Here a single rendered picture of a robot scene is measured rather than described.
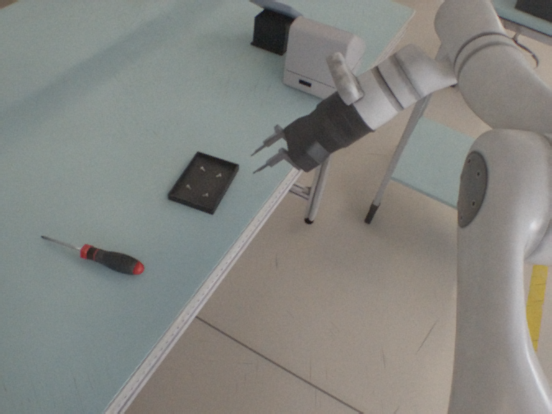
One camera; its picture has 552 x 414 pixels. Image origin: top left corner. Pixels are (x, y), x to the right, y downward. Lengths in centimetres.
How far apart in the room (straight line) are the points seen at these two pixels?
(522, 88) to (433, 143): 165
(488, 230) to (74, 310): 51
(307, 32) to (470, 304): 66
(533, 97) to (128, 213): 56
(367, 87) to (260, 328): 124
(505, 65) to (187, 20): 87
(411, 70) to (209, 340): 130
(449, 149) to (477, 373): 182
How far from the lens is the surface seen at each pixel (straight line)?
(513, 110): 42
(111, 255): 63
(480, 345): 29
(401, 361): 175
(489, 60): 46
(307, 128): 61
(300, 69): 90
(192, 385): 160
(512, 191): 29
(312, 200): 184
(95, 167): 78
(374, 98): 57
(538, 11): 143
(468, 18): 55
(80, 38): 113
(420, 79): 57
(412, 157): 195
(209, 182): 72
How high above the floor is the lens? 154
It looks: 51 degrees down
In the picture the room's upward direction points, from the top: 9 degrees clockwise
